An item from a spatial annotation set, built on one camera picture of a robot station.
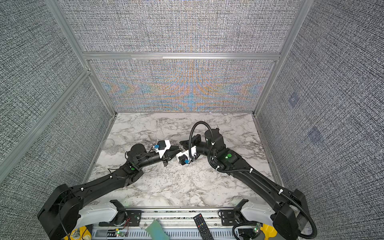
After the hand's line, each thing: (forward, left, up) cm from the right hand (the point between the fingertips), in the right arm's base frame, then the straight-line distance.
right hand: (182, 136), depth 71 cm
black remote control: (-34, -9, -28) cm, 45 cm away
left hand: (-5, +1, -4) cm, 6 cm away
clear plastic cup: (+12, +51, -23) cm, 58 cm away
